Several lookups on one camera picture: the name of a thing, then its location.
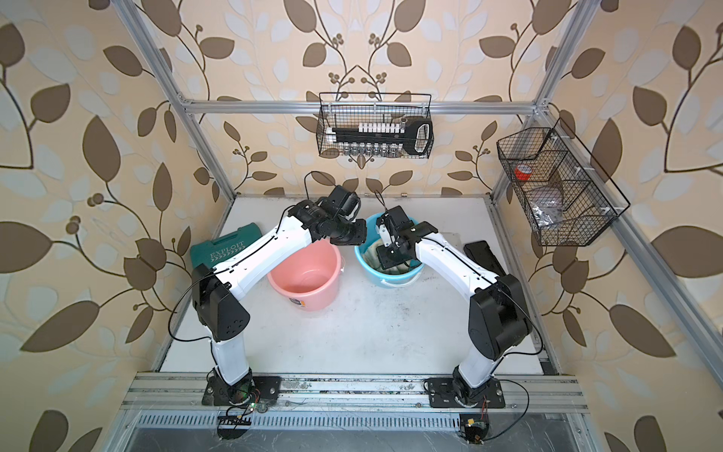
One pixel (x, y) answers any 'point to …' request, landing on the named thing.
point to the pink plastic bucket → (310, 280)
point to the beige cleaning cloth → (372, 258)
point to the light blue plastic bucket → (380, 280)
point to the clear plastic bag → (547, 207)
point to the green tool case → (216, 249)
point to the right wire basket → (566, 199)
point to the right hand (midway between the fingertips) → (386, 258)
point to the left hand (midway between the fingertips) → (364, 233)
